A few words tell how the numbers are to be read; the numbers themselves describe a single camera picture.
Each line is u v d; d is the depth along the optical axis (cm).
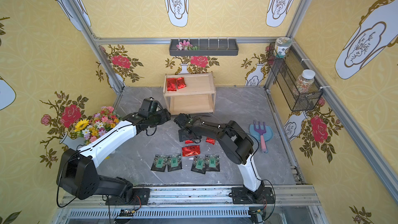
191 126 66
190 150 88
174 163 84
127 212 73
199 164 84
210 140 90
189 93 90
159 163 84
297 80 67
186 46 88
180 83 92
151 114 68
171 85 92
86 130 77
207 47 92
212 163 84
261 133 93
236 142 53
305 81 65
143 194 74
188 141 91
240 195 73
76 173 42
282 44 85
